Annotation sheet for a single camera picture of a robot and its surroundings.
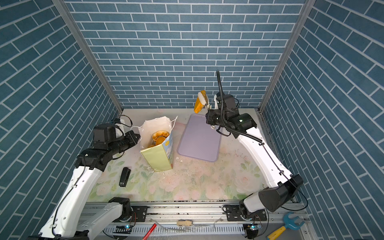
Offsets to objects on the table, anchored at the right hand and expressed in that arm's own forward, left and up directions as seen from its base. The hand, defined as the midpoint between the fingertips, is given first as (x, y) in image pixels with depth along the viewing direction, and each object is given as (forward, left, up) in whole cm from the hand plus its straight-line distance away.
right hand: (205, 113), depth 73 cm
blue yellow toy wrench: (-38, -44, -33) cm, 67 cm away
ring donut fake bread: (0, +28, -20) cm, 34 cm away
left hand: (-11, +31, -6) cm, 33 cm away
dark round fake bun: (-4, +26, -20) cm, 34 cm away
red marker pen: (-47, +23, -33) cm, 62 cm away
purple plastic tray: (+5, +4, -32) cm, 32 cm away
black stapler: (-23, +43, -29) cm, 57 cm away
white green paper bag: (-16, +22, -17) cm, 32 cm away
